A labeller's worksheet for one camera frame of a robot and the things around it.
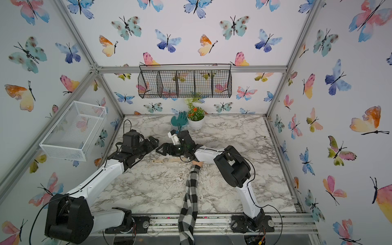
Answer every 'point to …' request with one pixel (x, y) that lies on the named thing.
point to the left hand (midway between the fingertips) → (155, 142)
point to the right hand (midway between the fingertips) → (161, 150)
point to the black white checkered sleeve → (188, 212)
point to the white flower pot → (195, 125)
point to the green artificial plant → (195, 113)
